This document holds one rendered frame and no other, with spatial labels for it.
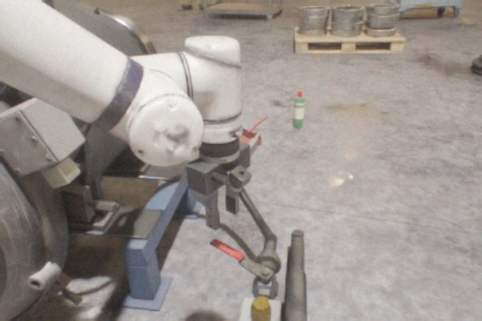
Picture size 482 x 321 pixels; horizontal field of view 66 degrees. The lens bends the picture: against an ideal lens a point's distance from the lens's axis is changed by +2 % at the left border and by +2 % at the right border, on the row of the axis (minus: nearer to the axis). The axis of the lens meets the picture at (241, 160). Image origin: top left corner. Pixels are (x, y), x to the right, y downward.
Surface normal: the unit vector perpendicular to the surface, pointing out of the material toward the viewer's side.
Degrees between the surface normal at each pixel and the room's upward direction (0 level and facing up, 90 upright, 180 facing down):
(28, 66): 95
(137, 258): 90
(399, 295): 0
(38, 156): 90
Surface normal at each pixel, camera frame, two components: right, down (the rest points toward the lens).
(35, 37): 0.59, 0.07
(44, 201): 0.98, -0.02
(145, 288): -0.15, 0.50
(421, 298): -0.02, -0.87
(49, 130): 0.90, -0.28
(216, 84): 0.38, 0.45
